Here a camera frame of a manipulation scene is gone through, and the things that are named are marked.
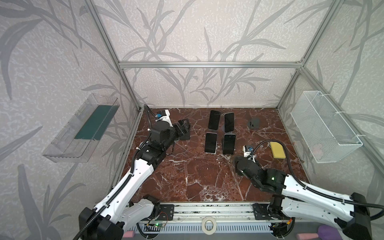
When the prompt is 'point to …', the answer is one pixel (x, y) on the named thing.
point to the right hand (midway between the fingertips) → (239, 156)
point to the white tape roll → (206, 232)
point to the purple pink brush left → (129, 234)
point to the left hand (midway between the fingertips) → (186, 117)
